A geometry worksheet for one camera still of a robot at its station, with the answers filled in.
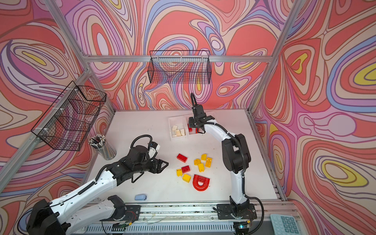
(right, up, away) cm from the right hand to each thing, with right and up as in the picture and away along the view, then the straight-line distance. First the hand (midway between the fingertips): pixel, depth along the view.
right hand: (193, 124), depth 98 cm
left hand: (-16, -21, -20) cm, 33 cm away
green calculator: (+43, -48, -29) cm, 71 cm away
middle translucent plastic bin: (-1, -5, +7) cm, 9 cm away
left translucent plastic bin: (-12, -3, +9) cm, 15 cm away
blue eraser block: (-30, -40, -20) cm, 54 cm away
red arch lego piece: (+5, -36, -16) cm, 40 cm away
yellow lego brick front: (-5, -31, -15) cm, 35 cm away
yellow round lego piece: (+2, -23, -9) cm, 25 cm away
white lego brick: (-11, -6, +6) cm, 14 cm away
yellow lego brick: (+4, -26, -11) cm, 29 cm away
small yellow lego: (-9, -29, -12) cm, 33 cm away
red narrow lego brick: (-5, -27, -11) cm, 30 cm away
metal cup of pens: (-53, -16, -11) cm, 56 cm away
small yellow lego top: (+6, -21, -6) cm, 23 cm away
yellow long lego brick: (+9, -24, -8) cm, 27 cm away
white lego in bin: (-8, -6, +3) cm, 10 cm away
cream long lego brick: (-14, -3, +8) cm, 17 cm away
